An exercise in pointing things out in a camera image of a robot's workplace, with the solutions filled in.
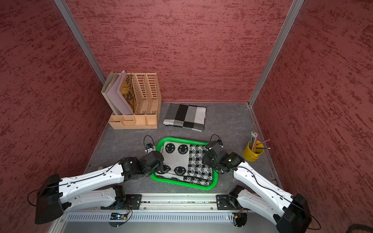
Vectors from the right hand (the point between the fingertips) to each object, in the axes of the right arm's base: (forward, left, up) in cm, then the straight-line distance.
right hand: (205, 163), depth 79 cm
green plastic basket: (-10, +20, 0) cm, 22 cm away
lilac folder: (+38, +54, +17) cm, 68 cm away
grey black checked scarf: (+40, +11, -7) cm, 42 cm away
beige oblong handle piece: (0, +61, -4) cm, 61 cm away
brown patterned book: (+49, +52, +14) cm, 73 cm away
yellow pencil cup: (+4, -27, -1) cm, 27 cm away
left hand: (-1, +25, -1) cm, 25 cm away
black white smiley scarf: (0, +13, 0) cm, 13 cm away
